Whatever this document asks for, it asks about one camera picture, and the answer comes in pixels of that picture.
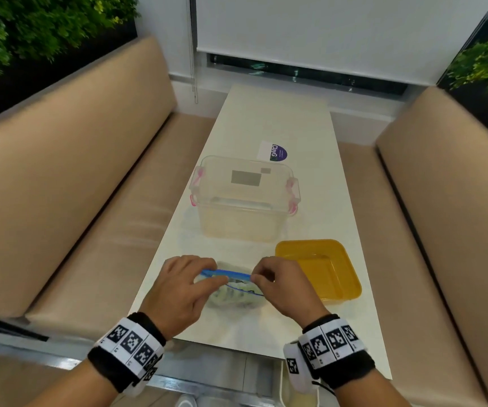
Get person's left hand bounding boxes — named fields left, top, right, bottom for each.
left=138, top=254, right=230, bottom=342

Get person's right hand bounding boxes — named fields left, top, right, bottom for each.
left=250, top=256, right=331, bottom=329

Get yellow tray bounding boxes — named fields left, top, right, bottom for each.
left=274, top=239, right=363, bottom=302

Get clear zip bag with tea bags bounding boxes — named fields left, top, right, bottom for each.
left=199, top=261, right=270, bottom=310

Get tea bags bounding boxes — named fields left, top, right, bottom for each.
left=210, top=283, right=266, bottom=308

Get person's left forearm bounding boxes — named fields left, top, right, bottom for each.
left=27, top=360, right=120, bottom=407

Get black left wristband with markers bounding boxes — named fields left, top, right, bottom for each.
left=87, top=311, right=168, bottom=398

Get black wristband with markers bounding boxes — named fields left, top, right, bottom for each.
left=87, top=311, right=168, bottom=398
left=297, top=313, right=376, bottom=391

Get black right wristband with markers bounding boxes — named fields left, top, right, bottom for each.
left=297, top=313, right=376, bottom=391

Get marker cube on right wrist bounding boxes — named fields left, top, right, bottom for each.
left=282, top=341, right=319, bottom=395

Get clear storage box pink latches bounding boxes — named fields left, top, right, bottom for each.
left=189, top=155, right=302, bottom=243

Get grey rectangular label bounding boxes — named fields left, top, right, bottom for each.
left=231, top=169, right=263, bottom=186

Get white and purple sticker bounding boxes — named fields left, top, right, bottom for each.
left=257, top=140, right=289, bottom=162

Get beige bench seat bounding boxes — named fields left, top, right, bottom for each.
left=338, top=86, right=488, bottom=407
left=0, top=36, right=217, bottom=340

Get black planter box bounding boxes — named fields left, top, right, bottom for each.
left=0, top=20, right=138, bottom=128
left=437, top=76, right=488, bottom=153

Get white roller blind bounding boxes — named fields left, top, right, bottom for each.
left=195, top=0, right=488, bottom=86

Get green hedge plant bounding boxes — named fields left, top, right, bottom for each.
left=445, top=37, right=488, bottom=109
left=0, top=0, right=139, bottom=106

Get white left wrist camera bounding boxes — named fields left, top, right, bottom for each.
left=121, top=360, right=162, bottom=398

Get black camera cable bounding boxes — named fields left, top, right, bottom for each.
left=311, top=379, right=336, bottom=397

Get blind pull cord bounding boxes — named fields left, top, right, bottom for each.
left=187, top=0, right=199, bottom=105

